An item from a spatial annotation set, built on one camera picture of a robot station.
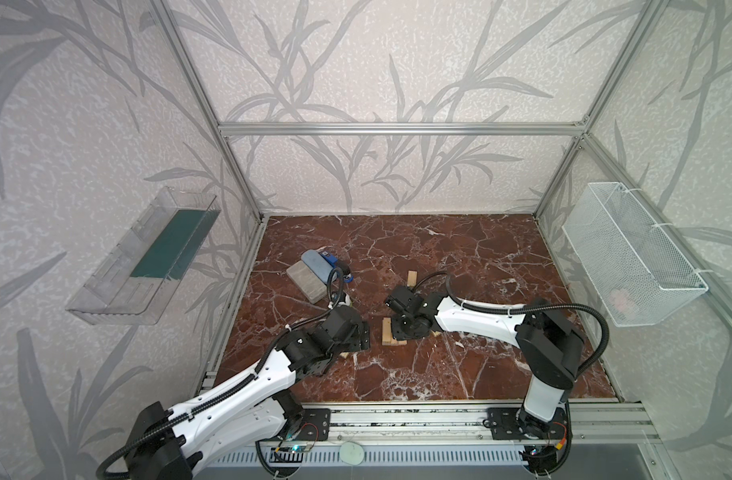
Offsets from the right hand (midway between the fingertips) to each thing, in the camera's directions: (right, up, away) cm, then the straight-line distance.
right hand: (395, 323), depth 88 cm
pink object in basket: (+56, +9, -14) cm, 59 cm away
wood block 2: (-3, -2, -2) cm, 4 cm away
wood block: (+6, +12, +11) cm, 18 cm away
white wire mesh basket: (+51, +18, -25) cm, 59 cm away
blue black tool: (-20, +17, +14) cm, 30 cm away
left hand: (-9, +2, -8) cm, 12 cm away
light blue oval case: (-27, +16, +14) cm, 34 cm away
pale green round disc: (-11, -24, -20) cm, 33 cm away
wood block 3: (0, -4, -3) cm, 5 cm away
